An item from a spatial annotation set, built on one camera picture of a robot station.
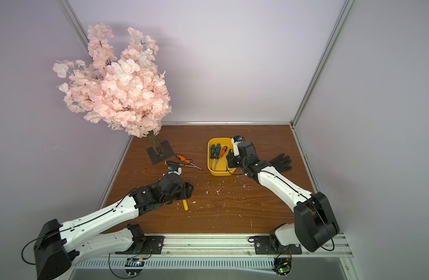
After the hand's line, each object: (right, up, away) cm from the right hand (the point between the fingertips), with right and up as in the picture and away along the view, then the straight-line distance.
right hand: (229, 152), depth 85 cm
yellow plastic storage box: (-3, -11, +13) cm, 17 cm away
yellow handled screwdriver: (-22, -26, -1) cm, 34 cm away
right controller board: (+21, -46, -15) cm, 52 cm away
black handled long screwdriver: (-31, -8, +15) cm, 36 cm away
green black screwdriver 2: (-6, -2, +18) cm, 20 cm away
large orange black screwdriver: (-28, -4, +16) cm, 33 cm away
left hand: (-18, -16, -6) cm, 25 cm away
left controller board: (-41, -47, -13) cm, 64 cm away
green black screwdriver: (-9, -2, +18) cm, 21 cm away
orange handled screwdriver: (-3, -1, +19) cm, 19 cm away
